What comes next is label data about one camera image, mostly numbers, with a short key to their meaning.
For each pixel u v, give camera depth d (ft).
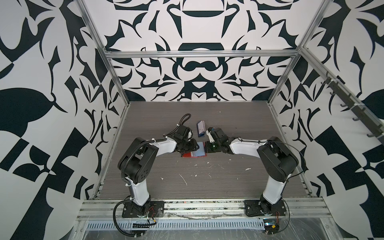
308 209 2.51
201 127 3.26
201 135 3.27
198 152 3.05
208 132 2.93
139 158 1.68
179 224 2.13
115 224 2.25
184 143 2.66
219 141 2.45
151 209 2.38
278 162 1.62
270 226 2.34
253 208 2.44
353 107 1.96
